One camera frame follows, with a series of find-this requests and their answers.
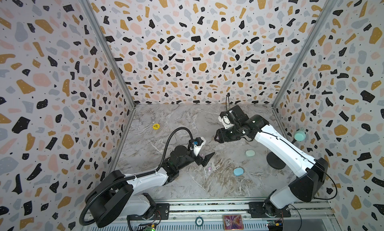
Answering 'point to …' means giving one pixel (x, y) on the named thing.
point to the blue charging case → (238, 171)
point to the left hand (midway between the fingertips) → (210, 144)
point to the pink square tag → (233, 222)
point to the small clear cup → (153, 120)
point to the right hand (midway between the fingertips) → (218, 136)
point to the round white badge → (199, 221)
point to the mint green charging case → (250, 153)
